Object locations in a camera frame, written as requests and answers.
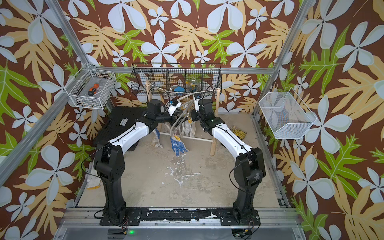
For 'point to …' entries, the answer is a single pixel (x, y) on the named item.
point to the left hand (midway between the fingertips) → (185, 112)
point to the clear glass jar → (193, 87)
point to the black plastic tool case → (118, 117)
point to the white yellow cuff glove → (189, 127)
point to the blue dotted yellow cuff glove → (155, 141)
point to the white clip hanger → (189, 98)
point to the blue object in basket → (179, 89)
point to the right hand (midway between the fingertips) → (194, 107)
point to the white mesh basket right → (286, 114)
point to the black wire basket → (174, 78)
